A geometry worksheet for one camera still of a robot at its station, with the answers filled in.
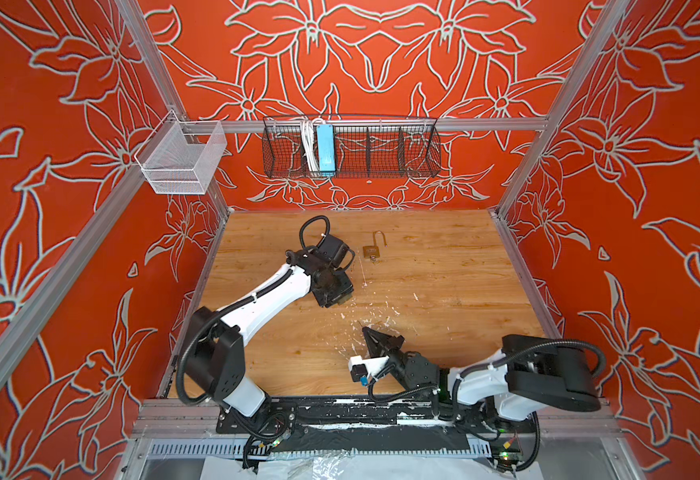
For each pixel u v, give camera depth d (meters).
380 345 0.66
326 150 0.89
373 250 1.07
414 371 0.58
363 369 0.64
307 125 0.87
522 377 0.44
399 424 0.73
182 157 0.95
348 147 0.99
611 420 0.74
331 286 0.69
